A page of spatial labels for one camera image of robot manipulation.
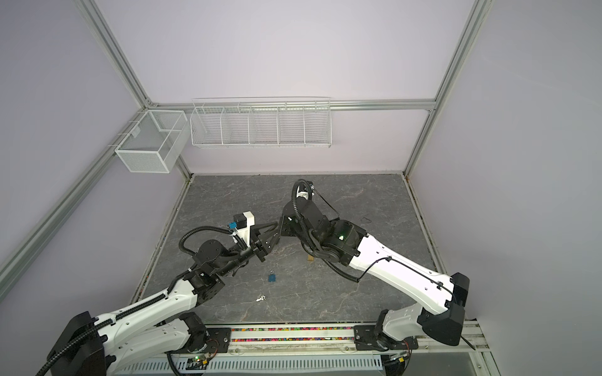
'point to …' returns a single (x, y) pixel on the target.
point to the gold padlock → (310, 258)
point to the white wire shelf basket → (266, 122)
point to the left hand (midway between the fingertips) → (281, 230)
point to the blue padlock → (272, 277)
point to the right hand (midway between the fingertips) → (282, 216)
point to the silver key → (262, 298)
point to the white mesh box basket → (155, 142)
